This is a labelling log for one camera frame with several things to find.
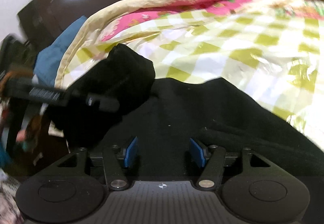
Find pink floral bed quilt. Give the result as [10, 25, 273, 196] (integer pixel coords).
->
[54, 0, 324, 88]

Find black pants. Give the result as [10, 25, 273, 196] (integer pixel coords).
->
[47, 44, 323, 178]

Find green white checkered plastic cover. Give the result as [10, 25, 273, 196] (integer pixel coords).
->
[55, 9, 323, 148]

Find person's left hand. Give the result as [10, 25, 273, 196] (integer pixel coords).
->
[16, 114, 42, 153]

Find blue pillow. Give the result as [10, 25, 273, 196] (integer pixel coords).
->
[33, 16, 87, 87]

